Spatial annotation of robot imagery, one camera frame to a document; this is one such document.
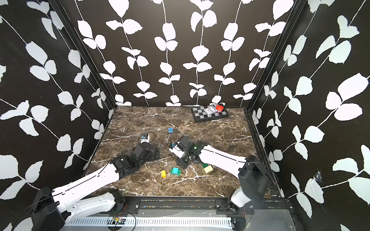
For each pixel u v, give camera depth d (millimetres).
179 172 839
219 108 1160
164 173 838
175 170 837
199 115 1124
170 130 1043
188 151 627
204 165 881
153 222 701
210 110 1143
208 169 866
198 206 747
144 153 600
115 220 706
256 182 433
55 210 386
